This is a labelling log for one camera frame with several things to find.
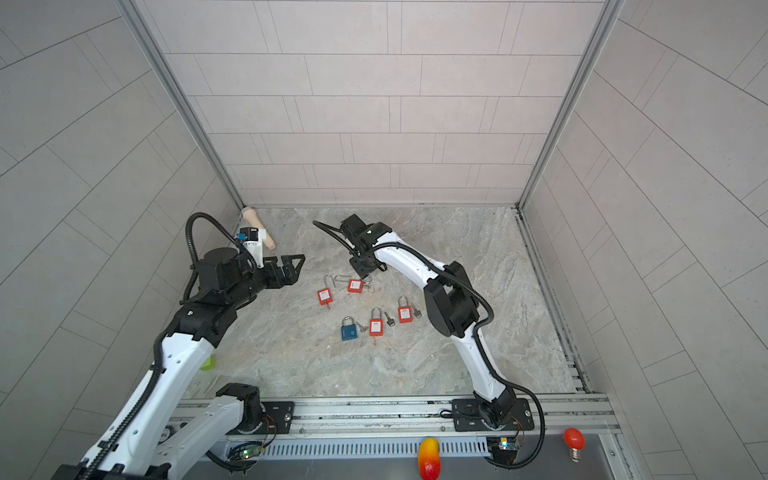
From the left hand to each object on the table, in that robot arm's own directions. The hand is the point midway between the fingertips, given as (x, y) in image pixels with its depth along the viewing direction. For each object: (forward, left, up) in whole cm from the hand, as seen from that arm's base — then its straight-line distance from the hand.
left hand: (298, 254), depth 72 cm
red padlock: (0, -2, -24) cm, 24 cm away
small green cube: (-27, +6, +8) cm, 29 cm away
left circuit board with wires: (-38, +9, -21) cm, 44 cm away
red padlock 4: (-5, -27, -23) cm, 36 cm away
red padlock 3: (-9, -18, -23) cm, 31 cm away
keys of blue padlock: (-9, -14, -25) cm, 30 cm away
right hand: (+9, -14, -19) cm, 26 cm away
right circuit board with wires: (-37, -49, -24) cm, 66 cm away
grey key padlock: (-7, -22, -24) cm, 34 cm away
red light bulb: (-36, -65, -21) cm, 77 cm away
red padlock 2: (+4, -11, -24) cm, 27 cm away
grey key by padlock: (-4, -30, -25) cm, 39 cm away
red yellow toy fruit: (-39, -32, -20) cm, 54 cm away
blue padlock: (-10, -10, -24) cm, 28 cm away
